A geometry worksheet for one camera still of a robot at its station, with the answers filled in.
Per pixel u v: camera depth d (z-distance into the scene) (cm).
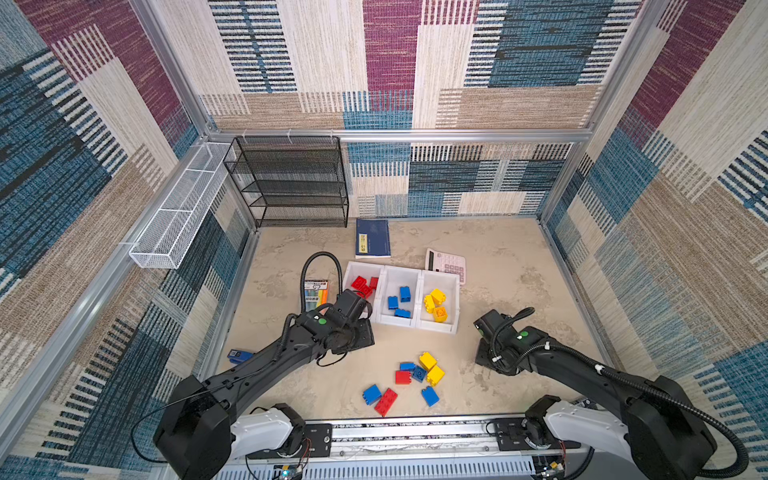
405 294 97
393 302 97
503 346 64
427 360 83
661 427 41
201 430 39
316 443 73
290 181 110
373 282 100
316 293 99
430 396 79
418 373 83
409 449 73
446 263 105
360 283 100
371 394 79
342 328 63
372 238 114
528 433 68
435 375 82
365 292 97
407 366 84
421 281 94
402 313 93
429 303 94
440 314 91
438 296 96
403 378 83
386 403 78
